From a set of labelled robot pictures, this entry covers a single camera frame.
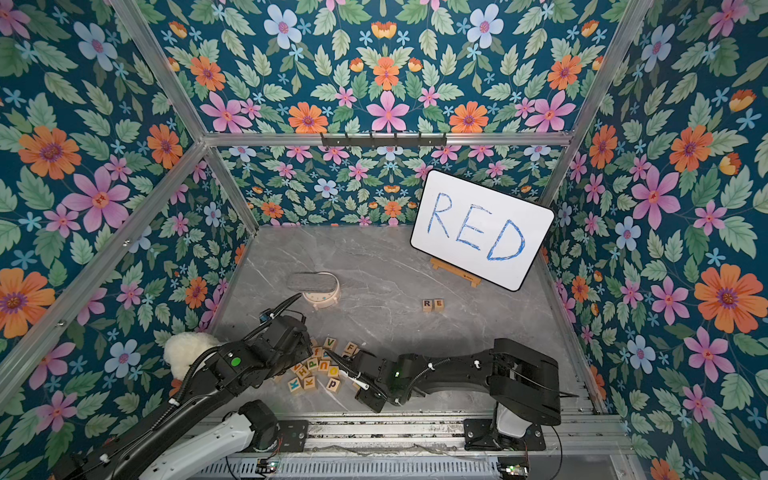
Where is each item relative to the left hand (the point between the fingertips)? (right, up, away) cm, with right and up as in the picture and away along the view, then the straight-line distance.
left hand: (312, 347), depth 77 cm
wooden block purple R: (+31, +8, +19) cm, 37 cm away
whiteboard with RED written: (+48, +32, +17) cm, 60 cm away
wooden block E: (+35, +8, +19) cm, 41 cm away
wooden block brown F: (+8, -3, +9) cm, 13 cm away
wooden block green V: (+2, -2, +10) cm, 11 cm away
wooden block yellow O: (+4, -8, +5) cm, 11 cm away
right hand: (+14, -11, +2) cm, 18 cm away
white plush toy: (-27, +3, -9) cm, 29 cm away
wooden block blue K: (-5, -11, +3) cm, 13 cm away
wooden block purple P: (+5, -11, +3) cm, 13 cm away
